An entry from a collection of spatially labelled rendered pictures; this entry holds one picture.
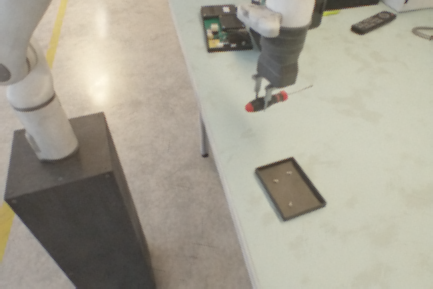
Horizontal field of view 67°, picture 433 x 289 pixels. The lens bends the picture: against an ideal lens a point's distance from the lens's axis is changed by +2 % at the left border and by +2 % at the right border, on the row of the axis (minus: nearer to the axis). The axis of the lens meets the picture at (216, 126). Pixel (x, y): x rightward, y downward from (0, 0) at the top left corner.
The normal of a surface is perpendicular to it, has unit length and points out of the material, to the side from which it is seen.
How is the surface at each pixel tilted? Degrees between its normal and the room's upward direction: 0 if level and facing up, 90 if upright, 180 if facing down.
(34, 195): 90
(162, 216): 0
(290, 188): 0
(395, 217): 0
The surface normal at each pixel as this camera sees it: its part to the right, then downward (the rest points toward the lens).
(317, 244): -0.01, -0.72
